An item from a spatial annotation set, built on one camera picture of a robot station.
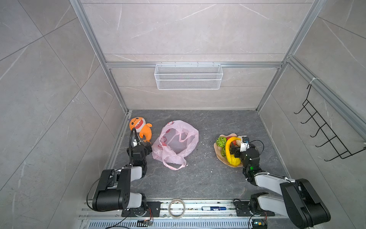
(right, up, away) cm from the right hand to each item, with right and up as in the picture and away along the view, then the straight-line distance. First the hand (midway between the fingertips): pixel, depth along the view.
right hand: (239, 140), depth 89 cm
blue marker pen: (-20, -33, -16) cm, 42 cm away
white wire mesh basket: (-33, +45, +11) cm, 56 cm away
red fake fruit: (-3, -1, +1) cm, 4 cm away
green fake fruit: (-10, -7, +1) cm, 13 cm away
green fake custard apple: (-12, -1, +1) cm, 12 cm away
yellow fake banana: (-6, -11, -6) cm, 14 cm away
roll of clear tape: (-43, -35, -15) cm, 58 cm away
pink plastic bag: (-44, -4, +9) cm, 45 cm away
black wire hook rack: (+32, +4, -24) cm, 40 cm away
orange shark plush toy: (-66, +8, +12) cm, 68 cm away
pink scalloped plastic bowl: (-13, -7, +4) cm, 15 cm away
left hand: (-65, 0, +2) cm, 65 cm away
